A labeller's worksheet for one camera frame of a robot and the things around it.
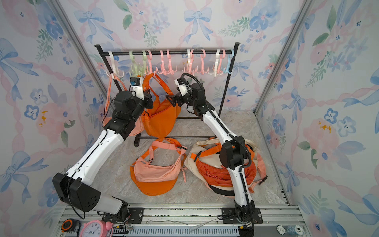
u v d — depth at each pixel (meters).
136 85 0.58
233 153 0.57
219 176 0.72
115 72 0.72
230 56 0.69
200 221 0.73
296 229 0.65
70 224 0.69
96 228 0.69
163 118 0.96
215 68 0.73
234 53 0.66
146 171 0.85
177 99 0.76
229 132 0.58
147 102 0.64
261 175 0.85
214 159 0.82
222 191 0.71
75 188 0.39
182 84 0.72
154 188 0.80
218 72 0.72
